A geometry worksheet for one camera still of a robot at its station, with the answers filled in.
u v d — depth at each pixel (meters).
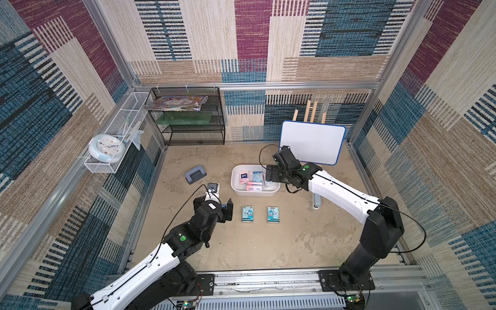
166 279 0.59
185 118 0.95
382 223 0.44
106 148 0.68
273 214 0.89
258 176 1.01
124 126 0.79
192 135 1.19
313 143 0.94
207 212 0.53
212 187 0.64
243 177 1.02
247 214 0.89
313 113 0.89
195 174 1.04
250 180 1.01
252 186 0.93
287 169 0.64
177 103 0.85
